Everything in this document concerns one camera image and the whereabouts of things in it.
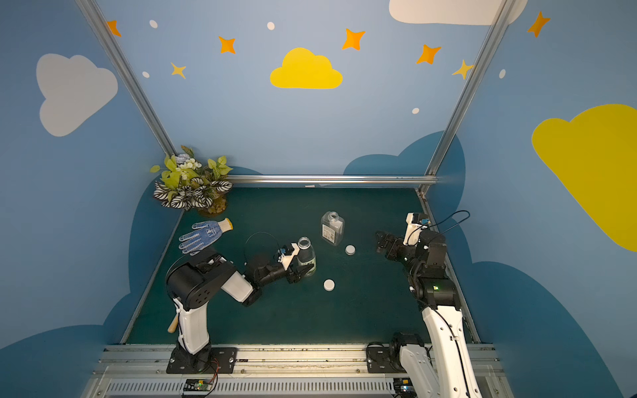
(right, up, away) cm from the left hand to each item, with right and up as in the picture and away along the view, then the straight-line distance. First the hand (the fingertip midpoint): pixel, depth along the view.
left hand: (309, 255), depth 89 cm
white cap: (+7, -11, +2) cm, 14 cm away
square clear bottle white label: (+9, +9, +4) cm, 14 cm away
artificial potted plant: (-47, +27, +3) cm, 54 cm away
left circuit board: (-32, -35, -17) cm, 51 cm away
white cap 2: (+16, 0, +10) cm, 19 cm away
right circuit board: (+29, -37, -16) cm, 50 cm away
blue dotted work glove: (-45, +6, +15) cm, 48 cm away
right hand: (+27, +9, -14) cm, 32 cm away
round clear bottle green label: (-1, +1, -6) cm, 6 cm away
